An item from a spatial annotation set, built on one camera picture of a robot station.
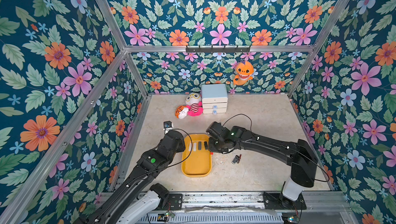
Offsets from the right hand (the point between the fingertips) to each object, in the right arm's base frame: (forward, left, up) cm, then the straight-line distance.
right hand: (210, 148), depth 80 cm
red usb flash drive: (-2, -1, -2) cm, 3 cm away
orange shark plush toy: (+45, -20, +16) cm, 52 cm away
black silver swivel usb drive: (-1, -14, -10) cm, 18 cm away
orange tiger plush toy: (+27, +20, -4) cm, 34 cm away
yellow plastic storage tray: (-3, +7, -15) cm, 17 cm away
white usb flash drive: (+6, +13, -11) cm, 18 cm away
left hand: (+1, +14, +7) cm, 16 cm away
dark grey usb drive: (+6, +7, -11) cm, 14 cm away
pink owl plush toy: (+34, +12, -4) cm, 36 cm away
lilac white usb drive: (+5, +10, -10) cm, 15 cm away
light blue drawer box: (+33, -2, +3) cm, 33 cm away
